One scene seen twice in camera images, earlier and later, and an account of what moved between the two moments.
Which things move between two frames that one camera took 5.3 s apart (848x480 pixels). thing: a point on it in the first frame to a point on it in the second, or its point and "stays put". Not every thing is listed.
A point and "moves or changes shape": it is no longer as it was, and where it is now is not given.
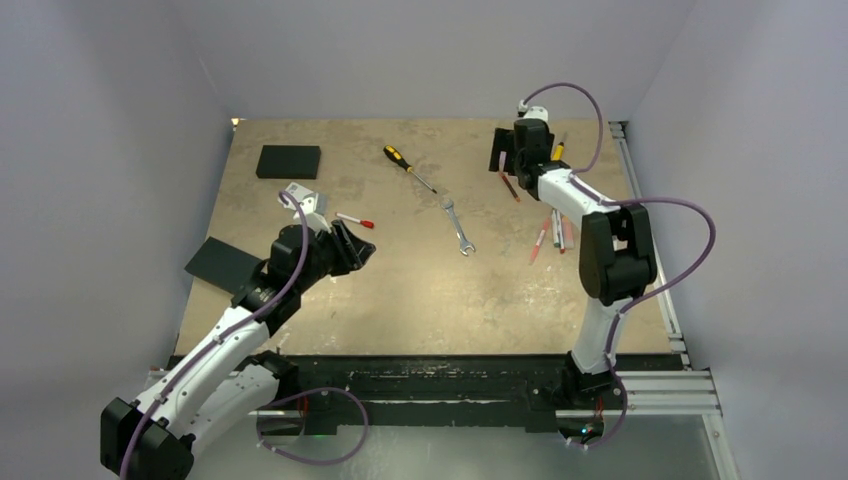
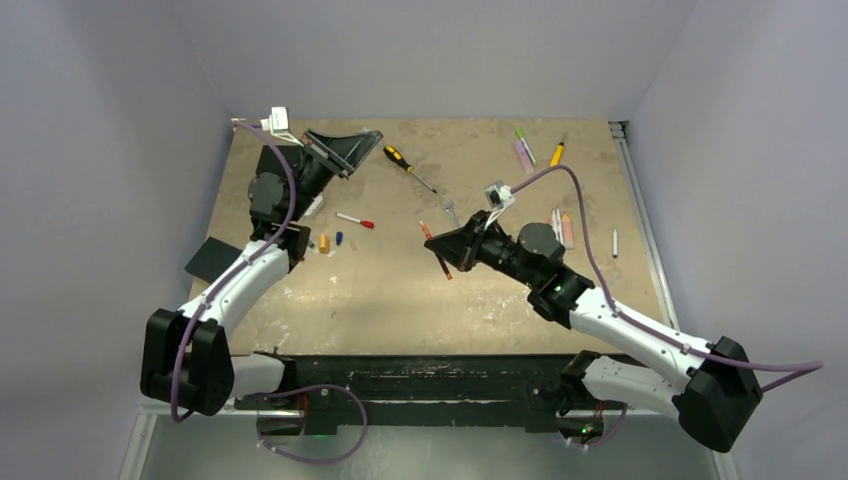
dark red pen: [510, 187] moves or changes shape
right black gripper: [504, 141] to [462, 246]
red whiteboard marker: [562, 250] stays put
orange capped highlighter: [568, 234] stays put
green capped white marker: [554, 228] stays put
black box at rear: [289, 162] stays put
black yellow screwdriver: [397, 157] stays put
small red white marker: [364, 223] stays put
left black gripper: [351, 252] to [343, 153]
